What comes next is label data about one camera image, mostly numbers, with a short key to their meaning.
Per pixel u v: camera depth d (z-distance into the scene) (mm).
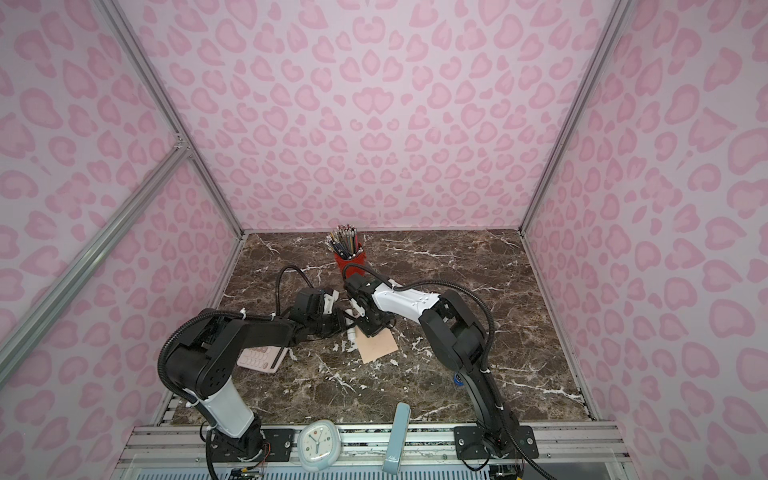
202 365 472
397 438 728
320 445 713
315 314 797
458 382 836
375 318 800
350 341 903
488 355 548
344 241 972
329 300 895
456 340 536
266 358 843
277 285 920
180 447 750
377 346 903
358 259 952
